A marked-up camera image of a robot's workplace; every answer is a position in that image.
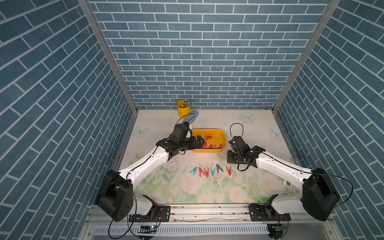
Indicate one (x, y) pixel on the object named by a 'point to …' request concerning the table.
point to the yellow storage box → (211, 136)
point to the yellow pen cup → (183, 108)
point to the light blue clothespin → (213, 172)
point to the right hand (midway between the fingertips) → (228, 157)
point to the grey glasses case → (192, 116)
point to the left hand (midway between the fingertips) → (202, 143)
